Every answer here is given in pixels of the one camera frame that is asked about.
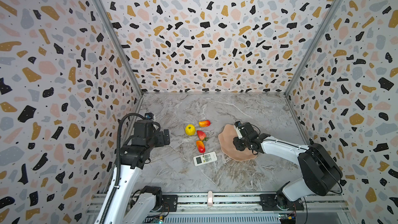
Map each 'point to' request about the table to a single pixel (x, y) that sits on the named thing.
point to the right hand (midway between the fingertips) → (234, 138)
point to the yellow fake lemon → (190, 129)
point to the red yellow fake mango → (204, 123)
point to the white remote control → (205, 158)
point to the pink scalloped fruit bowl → (226, 138)
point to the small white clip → (210, 199)
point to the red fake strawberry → (202, 135)
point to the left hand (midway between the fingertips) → (157, 131)
